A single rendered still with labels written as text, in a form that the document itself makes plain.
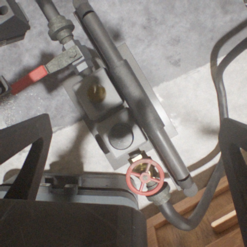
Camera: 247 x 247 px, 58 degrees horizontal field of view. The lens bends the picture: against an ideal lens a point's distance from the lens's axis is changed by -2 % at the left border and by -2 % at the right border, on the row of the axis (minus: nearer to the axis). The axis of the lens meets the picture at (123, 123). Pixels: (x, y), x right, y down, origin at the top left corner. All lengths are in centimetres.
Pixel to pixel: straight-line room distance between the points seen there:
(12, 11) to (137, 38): 75
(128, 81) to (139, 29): 63
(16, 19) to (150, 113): 21
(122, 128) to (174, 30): 63
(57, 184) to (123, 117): 45
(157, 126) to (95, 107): 16
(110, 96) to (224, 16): 70
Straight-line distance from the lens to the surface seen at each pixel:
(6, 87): 31
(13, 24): 24
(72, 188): 75
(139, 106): 35
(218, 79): 95
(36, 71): 47
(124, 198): 74
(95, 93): 42
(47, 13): 53
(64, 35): 51
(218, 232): 76
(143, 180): 44
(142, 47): 94
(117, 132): 41
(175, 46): 96
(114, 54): 36
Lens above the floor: 92
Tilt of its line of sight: 84 degrees down
